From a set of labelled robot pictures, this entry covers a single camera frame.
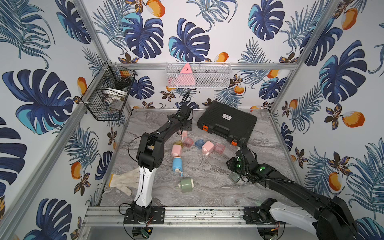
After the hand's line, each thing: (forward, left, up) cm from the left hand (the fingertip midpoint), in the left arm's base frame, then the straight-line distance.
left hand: (184, 123), depth 101 cm
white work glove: (-38, +30, -10) cm, 49 cm away
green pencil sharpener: (-40, -5, -2) cm, 41 cm away
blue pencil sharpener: (-29, +1, -4) cm, 29 cm away
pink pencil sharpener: (-16, -16, -3) cm, 23 cm away
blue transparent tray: (-9, -11, -10) cm, 17 cm away
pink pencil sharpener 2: (-20, +3, -3) cm, 20 cm away
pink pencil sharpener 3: (-5, 0, -6) cm, 8 cm away
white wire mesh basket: (+18, -8, +25) cm, 32 cm away
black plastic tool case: (+3, -34, -3) cm, 34 cm away
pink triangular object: (+14, 0, +25) cm, 29 cm away
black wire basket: (-3, +43, +22) cm, 48 cm away
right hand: (-26, -27, -1) cm, 38 cm away
